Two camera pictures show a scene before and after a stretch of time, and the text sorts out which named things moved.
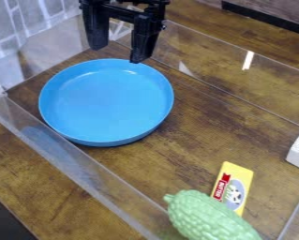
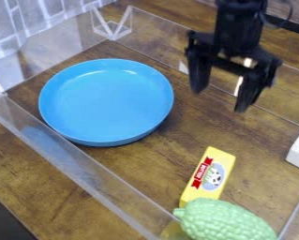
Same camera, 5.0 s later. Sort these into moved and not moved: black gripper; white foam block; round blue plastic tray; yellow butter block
Moved: black gripper; yellow butter block
Not moved: white foam block; round blue plastic tray
